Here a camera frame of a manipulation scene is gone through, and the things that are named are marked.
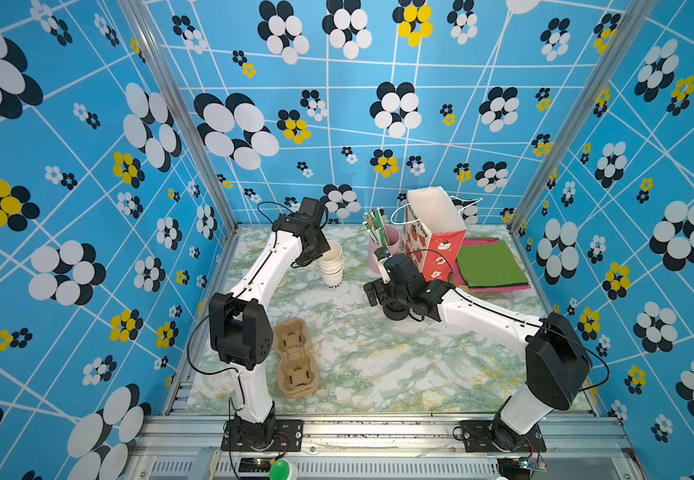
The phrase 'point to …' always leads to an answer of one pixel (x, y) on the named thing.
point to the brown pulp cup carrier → (298, 371)
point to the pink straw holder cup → (393, 238)
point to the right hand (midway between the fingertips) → (379, 281)
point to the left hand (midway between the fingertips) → (321, 250)
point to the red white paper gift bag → (433, 232)
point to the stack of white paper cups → (331, 265)
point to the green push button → (279, 470)
